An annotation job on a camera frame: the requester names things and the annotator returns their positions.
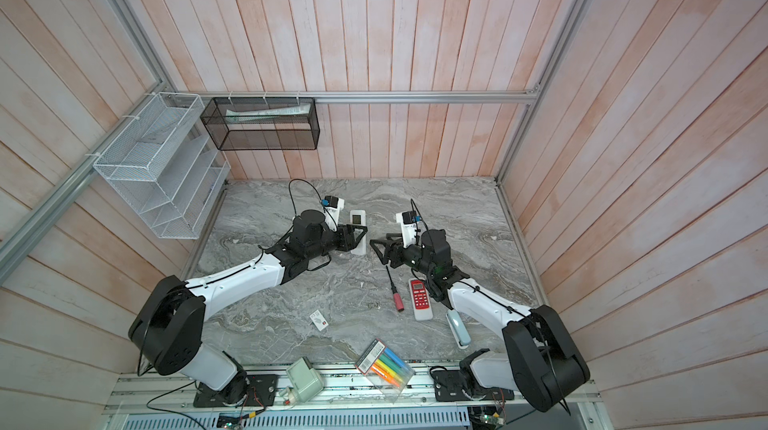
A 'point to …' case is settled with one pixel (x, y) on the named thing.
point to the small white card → (319, 320)
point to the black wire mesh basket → (262, 123)
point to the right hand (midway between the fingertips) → (379, 239)
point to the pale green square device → (306, 382)
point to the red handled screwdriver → (397, 296)
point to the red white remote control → (420, 298)
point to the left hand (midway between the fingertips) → (361, 234)
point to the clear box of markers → (385, 370)
